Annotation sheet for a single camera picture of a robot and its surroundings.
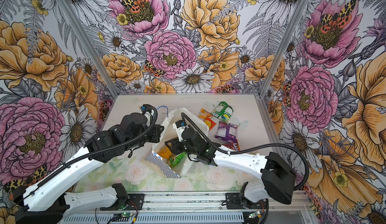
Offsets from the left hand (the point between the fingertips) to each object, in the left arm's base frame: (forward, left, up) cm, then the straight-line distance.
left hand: (161, 133), depth 67 cm
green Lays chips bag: (-7, -4, -16) cm, 18 cm away
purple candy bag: (+14, -34, -23) cm, 44 cm away
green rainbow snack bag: (+32, -35, -26) cm, 54 cm away
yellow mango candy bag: (-2, +1, -16) cm, 16 cm away
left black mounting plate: (-22, +14, -27) cm, 38 cm away
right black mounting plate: (-23, -33, -27) cm, 48 cm away
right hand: (-1, -2, -11) cm, 11 cm away
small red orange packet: (+28, -23, -26) cm, 45 cm away
